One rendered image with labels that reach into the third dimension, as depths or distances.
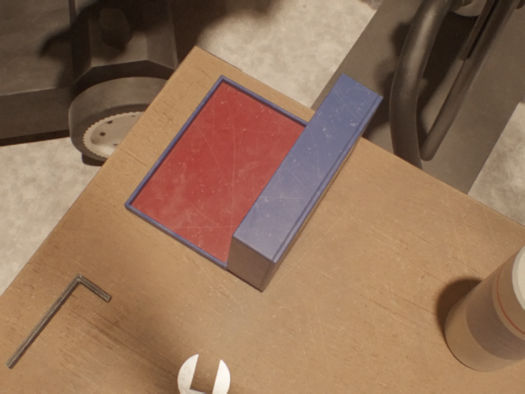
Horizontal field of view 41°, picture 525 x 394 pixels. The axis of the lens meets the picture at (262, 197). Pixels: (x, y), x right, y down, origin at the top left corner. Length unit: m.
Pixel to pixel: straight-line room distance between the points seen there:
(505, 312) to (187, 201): 0.30
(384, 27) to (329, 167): 0.80
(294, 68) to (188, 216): 0.66
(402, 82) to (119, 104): 0.42
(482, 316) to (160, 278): 0.27
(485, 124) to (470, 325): 0.73
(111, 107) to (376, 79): 0.48
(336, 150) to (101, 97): 0.56
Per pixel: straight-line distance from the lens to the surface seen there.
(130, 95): 1.01
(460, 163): 1.20
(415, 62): 0.78
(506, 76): 1.31
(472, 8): 1.04
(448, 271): 0.64
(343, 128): 0.54
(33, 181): 1.21
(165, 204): 0.64
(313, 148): 0.53
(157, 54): 1.04
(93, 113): 1.02
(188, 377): 0.60
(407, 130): 0.80
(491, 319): 0.51
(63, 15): 1.15
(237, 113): 0.67
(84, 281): 0.63
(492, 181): 1.21
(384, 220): 0.64
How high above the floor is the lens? 1.06
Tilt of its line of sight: 69 degrees down
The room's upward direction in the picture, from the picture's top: straight up
